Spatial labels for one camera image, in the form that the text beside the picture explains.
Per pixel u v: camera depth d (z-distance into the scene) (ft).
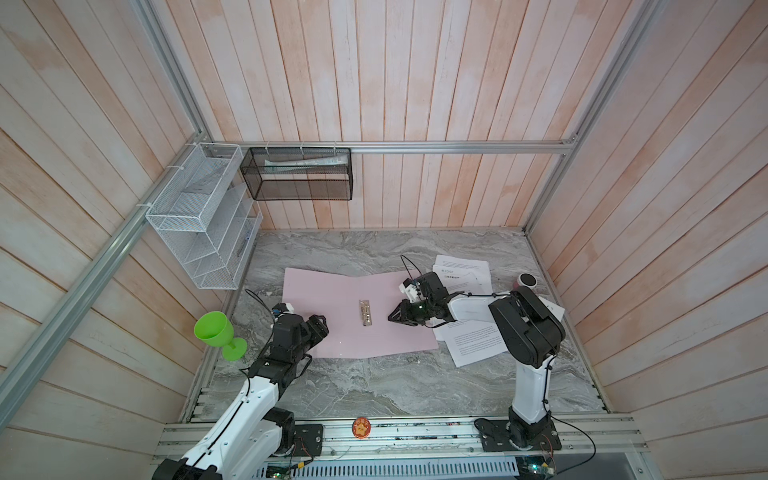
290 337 2.05
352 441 2.45
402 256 3.75
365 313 3.19
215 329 2.57
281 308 2.45
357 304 3.28
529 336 1.75
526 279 3.24
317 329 2.49
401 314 2.96
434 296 2.62
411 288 3.04
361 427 2.50
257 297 3.33
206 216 2.24
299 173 3.37
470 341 2.96
